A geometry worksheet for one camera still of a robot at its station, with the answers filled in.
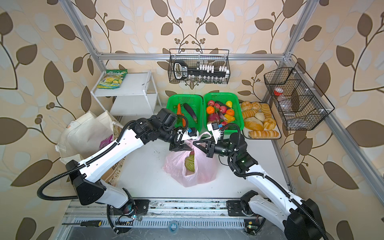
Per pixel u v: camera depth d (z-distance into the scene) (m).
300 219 0.39
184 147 0.61
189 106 1.16
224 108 1.12
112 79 0.85
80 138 0.79
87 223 0.68
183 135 0.57
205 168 0.71
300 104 0.83
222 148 0.61
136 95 0.81
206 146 0.63
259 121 1.04
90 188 0.42
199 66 0.81
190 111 1.12
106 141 0.89
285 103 0.71
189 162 0.66
